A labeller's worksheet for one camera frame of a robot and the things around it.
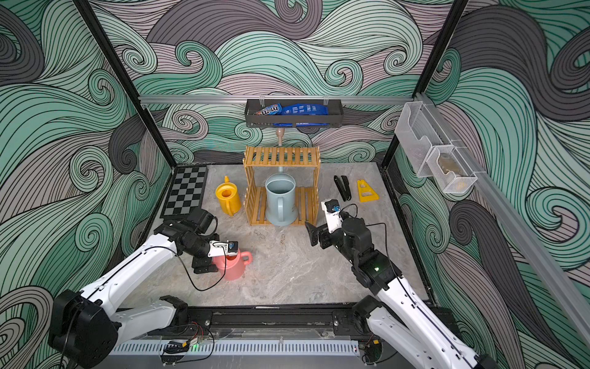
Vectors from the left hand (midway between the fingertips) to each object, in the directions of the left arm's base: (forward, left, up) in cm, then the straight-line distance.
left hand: (215, 251), depth 80 cm
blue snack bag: (+49, -32, +27) cm, 65 cm away
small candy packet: (+50, -20, +26) cm, 60 cm away
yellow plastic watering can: (+23, -1, +2) cm, 23 cm away
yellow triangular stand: (+33, -63, -8) cm, 72 cm away
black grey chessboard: (+31, +22, -5) cm, 38 cm away
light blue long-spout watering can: (+15, -23, +11) cm, 30 cm away
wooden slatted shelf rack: (+29, -35, -9) cm, 46 cm away
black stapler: (+36, -52, -8) cm, 64 cm away
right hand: (+6, -37, +14) cm, 40 cm away
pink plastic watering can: (-6, -8, 0) cm, 10 cm away
